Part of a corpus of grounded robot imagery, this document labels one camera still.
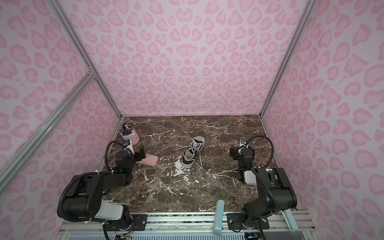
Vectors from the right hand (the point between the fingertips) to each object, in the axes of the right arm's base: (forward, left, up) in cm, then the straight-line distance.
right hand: (241, 144), depth 92 cm
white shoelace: (-12, +26, -9) cm, 30 cm away
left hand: (-3, +65, +2) cm, 65 cm away
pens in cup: (+7, +73, +5) cm, 73 cm away
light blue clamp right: (-39, -17, -4) cm, 42 cm away
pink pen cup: (+5, +69, 0) cm, 69 cm away
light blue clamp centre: (-39, +16, -5) cm, 42 cm away
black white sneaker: (-4, +31, -2) cm, 31 cm away
